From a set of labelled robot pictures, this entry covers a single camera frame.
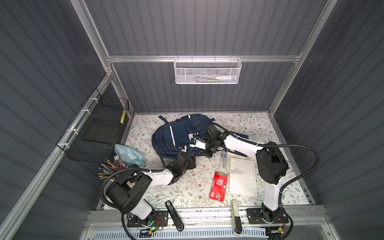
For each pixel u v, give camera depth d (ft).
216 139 2.36
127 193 1.45
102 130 2.40
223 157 3.15
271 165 1.72
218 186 2.88
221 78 2.98
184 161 2.31
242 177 2.83
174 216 2.37
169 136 3.25
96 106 2.56
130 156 2.99
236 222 2.25
